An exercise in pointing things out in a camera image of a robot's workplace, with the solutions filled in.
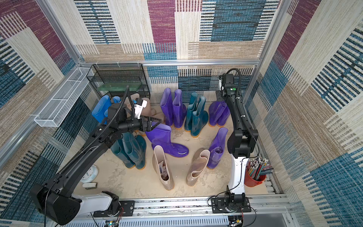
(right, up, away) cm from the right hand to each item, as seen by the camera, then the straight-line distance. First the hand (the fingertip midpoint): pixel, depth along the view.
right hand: (226, 95), depth 92 cm
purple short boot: (-7, -11, +9) cm, 16 cm away
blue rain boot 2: (-69, -3, -4) cm, 69 cm away
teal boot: (-22, -2, -3) cm, 22 cm away
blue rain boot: (-75, -6, -7) cm, 76 cm away
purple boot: (-12, -28, -24) cm, 39 cm away
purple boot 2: (-3, -12, -2) cm, 12 cm away
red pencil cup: (+9, -41, -19) cm, 46 cm away
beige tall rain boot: (-61, -1, +3) cm, 61 cm away
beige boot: (-20, -33, -28) cm, 48 cm away
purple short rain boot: (-41, -25, -9) cm, 49 cm away
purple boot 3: (-30, -10, -5) cm, 32 cm away
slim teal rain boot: (-55, -29, -26) cm, 67 cm away
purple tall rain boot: (-38, -7, -7) cm, 39 cm away
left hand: (-40, -16, -22) cm, 48 cm away
